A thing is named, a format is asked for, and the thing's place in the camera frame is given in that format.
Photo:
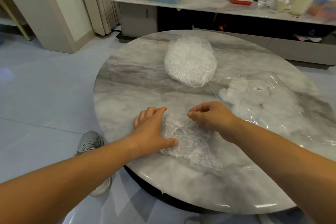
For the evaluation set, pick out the person's right hand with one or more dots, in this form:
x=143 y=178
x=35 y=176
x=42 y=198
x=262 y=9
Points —
x=220 y=119

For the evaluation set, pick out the person's left hand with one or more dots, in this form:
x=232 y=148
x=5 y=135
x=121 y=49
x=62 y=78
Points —
x=147 y=132

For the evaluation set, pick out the clear bag of caps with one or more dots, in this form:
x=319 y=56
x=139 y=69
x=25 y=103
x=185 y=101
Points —
x=252 y=100

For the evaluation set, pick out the clear plastic cover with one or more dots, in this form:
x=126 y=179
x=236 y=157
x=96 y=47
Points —
x=194 y=145

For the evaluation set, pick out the pile of clear plastic caps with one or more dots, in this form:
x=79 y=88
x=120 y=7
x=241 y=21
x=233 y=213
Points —
x=190 y=61

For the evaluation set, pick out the clear plastic bag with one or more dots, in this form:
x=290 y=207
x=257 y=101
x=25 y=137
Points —
x=309 y=121

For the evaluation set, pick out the person's right forearm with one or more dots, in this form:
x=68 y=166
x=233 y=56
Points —
x=294 y=168

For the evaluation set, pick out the person's left forearm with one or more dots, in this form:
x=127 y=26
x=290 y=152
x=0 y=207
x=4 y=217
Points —
x=57 y=184

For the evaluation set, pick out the grey sneaker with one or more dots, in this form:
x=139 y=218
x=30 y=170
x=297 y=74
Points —
x=89 y=141

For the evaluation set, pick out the black table base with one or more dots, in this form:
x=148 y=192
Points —
x=173 y=203

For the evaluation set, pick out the long grey low cabinet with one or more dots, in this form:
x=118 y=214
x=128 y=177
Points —
x=137 y=20

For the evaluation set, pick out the small white cup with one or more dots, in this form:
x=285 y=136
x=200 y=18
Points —
x=282 y=5

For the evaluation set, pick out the clear container colourful contents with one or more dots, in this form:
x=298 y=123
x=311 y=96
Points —
x=324 y=6

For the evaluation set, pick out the light wooden chair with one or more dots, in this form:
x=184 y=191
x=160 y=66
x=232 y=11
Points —
x=13 y=16

